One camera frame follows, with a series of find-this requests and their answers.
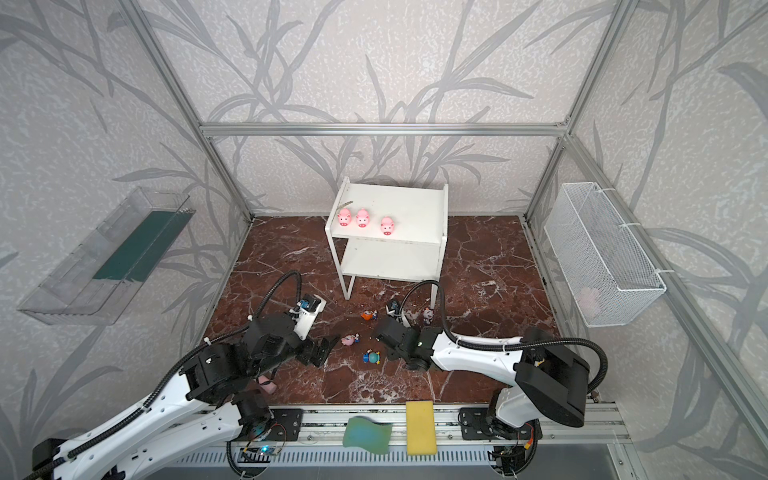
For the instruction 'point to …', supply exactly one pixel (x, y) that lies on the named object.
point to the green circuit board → (260, 450)
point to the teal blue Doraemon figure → (372, 357)
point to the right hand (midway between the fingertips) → (393, 328)
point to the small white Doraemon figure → (428, 315)
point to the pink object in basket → (590, 302)
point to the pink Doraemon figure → (350, 339)
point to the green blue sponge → (363, 433)
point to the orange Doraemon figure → (366, 316)
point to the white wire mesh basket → (607, 278)
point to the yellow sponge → (420, 428)
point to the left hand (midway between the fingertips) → (331, 320)
